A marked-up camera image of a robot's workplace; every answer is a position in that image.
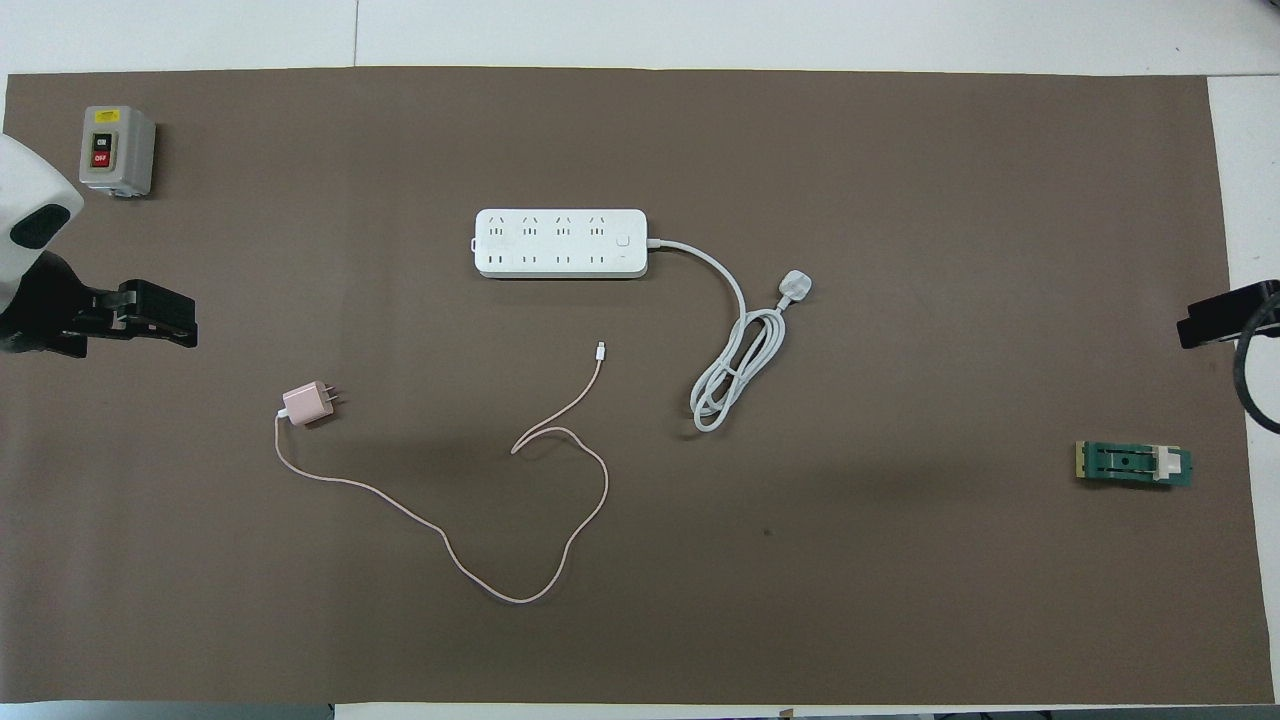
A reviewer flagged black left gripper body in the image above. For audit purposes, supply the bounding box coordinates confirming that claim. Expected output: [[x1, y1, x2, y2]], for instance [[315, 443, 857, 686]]
[[0, 250, 106, 359]]

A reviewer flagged pink charger adapter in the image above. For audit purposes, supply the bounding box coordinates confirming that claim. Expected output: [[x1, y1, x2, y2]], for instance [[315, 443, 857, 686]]
[[281, 380, 351, 429]]

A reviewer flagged pink charging cable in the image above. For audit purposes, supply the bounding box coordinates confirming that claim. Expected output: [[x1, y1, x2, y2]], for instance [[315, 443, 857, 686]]
[[273, 341, 610, 606]]

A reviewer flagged white power strip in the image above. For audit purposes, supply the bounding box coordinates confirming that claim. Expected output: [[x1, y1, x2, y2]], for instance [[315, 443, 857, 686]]
[[473, 208, 649, 280]]

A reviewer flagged green circuit board module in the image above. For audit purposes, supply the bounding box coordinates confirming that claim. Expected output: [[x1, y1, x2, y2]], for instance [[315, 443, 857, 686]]
[[1075, 441, 1194, 491]]

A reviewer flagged brown table mat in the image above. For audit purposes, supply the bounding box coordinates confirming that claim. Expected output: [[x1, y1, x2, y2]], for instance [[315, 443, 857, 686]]
[[0, 68, 1276, 706]]

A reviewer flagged grey on-off switch box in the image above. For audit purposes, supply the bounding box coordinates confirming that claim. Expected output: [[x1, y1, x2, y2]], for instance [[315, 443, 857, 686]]
[[79, 106, 157, 198]]

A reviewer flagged white power cord with plug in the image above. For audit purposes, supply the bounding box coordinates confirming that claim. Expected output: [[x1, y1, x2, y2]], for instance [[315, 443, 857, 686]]
[[645, 238, 813, 433]]

